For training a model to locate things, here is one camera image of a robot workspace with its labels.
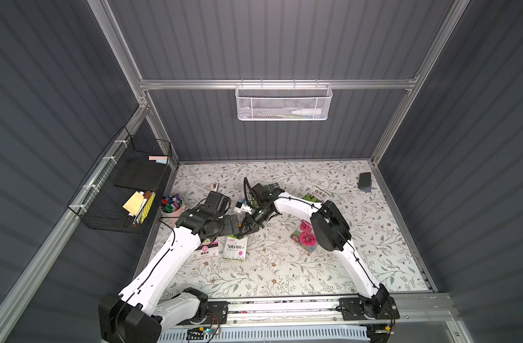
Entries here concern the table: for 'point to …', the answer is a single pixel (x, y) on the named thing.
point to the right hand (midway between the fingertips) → (239, 239)
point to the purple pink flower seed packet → (206, 250)
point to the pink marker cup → (171, 207)
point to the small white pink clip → (214, 186)
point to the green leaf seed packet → (317, 195)
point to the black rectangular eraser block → (365, 181)
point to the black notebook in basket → (139, 174)
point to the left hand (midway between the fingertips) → (227, 229)
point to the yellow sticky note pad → (134, 203)
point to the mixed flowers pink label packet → (233, 248)
